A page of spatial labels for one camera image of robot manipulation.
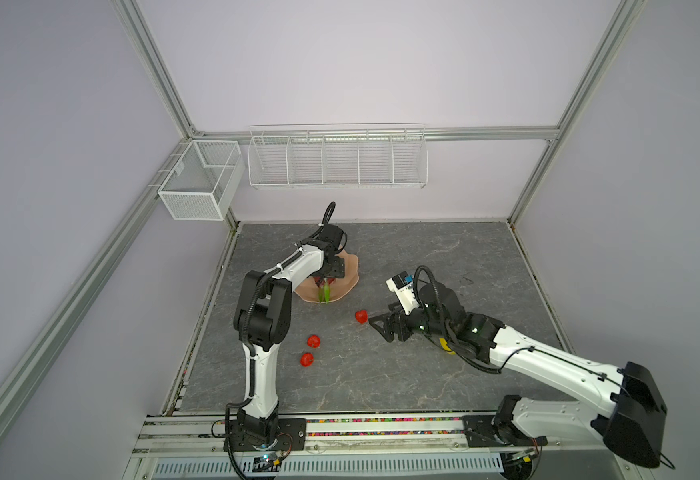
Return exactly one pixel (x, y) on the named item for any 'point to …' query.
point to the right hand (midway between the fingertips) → (380, 316)
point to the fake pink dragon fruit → (324, 288)
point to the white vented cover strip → (449, 464)
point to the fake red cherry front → (314, 341)
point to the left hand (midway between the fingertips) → (327, 271)
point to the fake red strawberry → (307, 359)
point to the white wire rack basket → (338, 155)
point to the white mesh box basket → (205, 181)
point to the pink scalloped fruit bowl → (309, 291)
